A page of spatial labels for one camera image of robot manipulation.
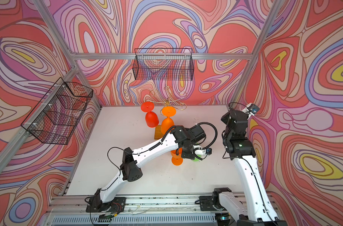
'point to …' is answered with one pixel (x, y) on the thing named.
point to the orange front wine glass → (167, 123)
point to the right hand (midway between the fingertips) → (233, 114)
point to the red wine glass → (151, 118)
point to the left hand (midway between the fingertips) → (194, 153)
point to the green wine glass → (196, 159)
